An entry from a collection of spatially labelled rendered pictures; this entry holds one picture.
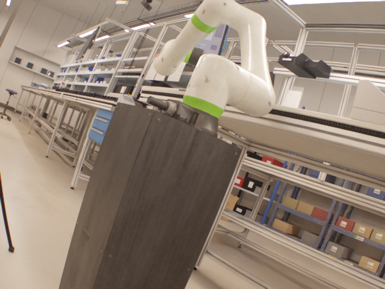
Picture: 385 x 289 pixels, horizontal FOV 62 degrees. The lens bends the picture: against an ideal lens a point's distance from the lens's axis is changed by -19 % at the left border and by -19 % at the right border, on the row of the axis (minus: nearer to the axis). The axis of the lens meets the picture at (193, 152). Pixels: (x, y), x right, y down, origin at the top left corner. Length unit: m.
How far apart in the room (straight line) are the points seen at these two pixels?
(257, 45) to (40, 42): 11.67
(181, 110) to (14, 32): 11.81
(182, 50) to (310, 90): 5.69
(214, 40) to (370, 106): 2.26
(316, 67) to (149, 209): 1.48
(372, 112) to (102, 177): 0.81
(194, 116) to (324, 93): 5.92
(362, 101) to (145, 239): 0.75
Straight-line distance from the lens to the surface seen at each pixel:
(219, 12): 1.45
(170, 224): 1.06
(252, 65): 1.29
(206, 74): 1.13
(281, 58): 2.31
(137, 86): 4.39
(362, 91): 1.15
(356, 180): 2.01
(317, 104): 6.94
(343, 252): 5.36
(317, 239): 5.60
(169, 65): 1.69
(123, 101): 3.77
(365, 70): 3.71
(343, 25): 2.54
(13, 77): 12.63
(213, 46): 3.18
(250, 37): 1.42
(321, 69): 2.25
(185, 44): 1.59
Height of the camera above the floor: 0.72
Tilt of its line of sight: 1 degrees up
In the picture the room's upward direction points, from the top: 21 degrees clockwise
